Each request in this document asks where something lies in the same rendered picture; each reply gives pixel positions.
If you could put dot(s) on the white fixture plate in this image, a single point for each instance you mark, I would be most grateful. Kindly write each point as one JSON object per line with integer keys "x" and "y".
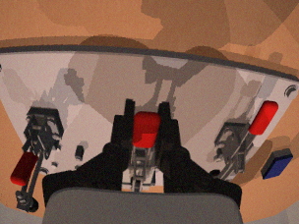
{"x": 89, "y": 85}

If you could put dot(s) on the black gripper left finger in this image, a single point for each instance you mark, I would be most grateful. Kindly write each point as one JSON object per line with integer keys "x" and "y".
{"x": 104, "y": 170}

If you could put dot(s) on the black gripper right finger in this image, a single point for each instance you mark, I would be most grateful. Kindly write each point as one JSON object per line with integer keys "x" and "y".
{"x": 186, "y": 176}

